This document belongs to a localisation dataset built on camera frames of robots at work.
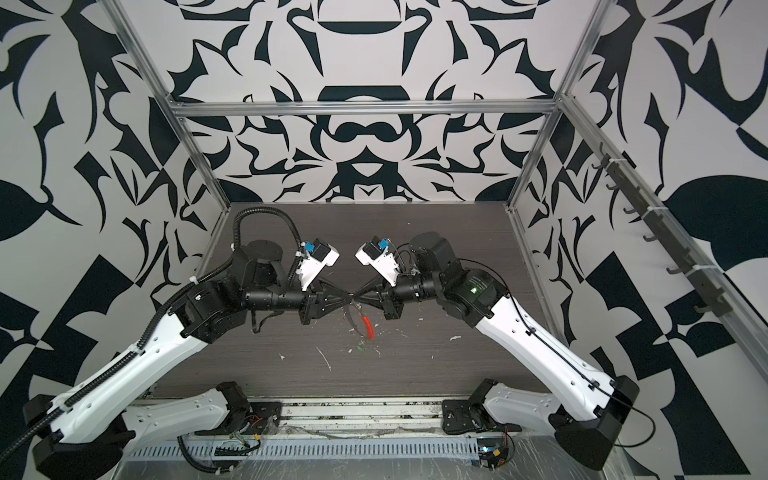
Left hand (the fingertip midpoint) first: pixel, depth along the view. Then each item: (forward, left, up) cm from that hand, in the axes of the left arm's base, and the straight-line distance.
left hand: (351, 291), depth 60 cm
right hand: (-1, -1, -1) cm, 2 cm away
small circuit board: (-25, -31, -33) cm, 52 cm away
